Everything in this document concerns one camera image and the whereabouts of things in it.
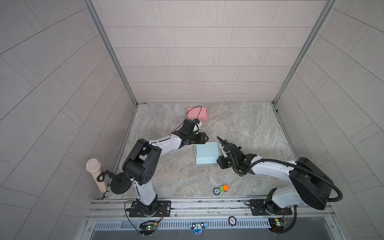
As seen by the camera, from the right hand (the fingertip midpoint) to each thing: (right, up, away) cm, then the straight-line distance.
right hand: (217, 162), depth 86 cm
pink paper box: (-11, +29, -4) cm, 31 cm away
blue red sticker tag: (-11, -22, -21) cm, 32 cm away
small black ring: (-2, -12, -10) cm, 15 cm away
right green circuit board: (+25, -22, -19) cm, 39 cm away
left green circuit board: (-33, -22, -22) cm, 45 cm away
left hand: (-4, +15, +4) cm, 16 cm away
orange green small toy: (+2, -9, -11) cm, 15 cm away
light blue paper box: (-6, +6, -1) cm, 8 cm away
